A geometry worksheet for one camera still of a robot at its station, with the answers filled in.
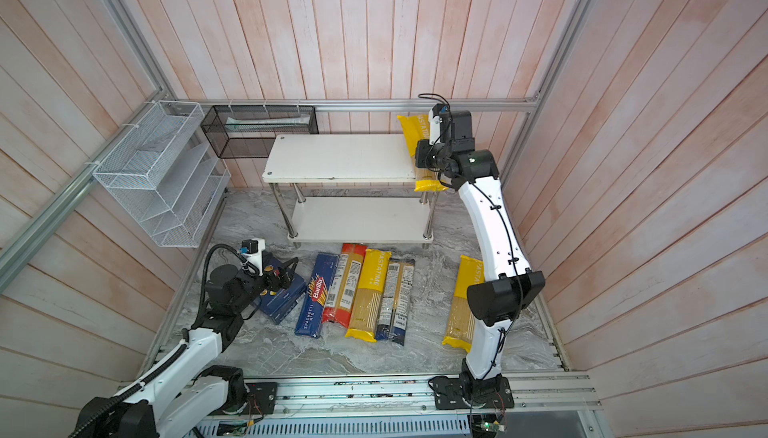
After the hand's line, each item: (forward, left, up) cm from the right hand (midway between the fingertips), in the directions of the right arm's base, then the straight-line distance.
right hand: (420, 147), depth 77 cm
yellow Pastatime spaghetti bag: (-26, +14, -36) cm, 46 cm away
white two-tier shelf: (+23, +25, -39) cm, 51 cm away
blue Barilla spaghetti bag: (-32, +30, -33) cm, 55 cm away
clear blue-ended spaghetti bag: (-27, +6, -36) cm, 45 cm away
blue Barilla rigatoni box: (-32, +39, -30) cm, 58 cm away
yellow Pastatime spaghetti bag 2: (-34, -13, -36) cm, 51 cm away
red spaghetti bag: (-23, +21, -35) cm, 47 cm away
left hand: (-22, +37, -23) cm, 49 cm away
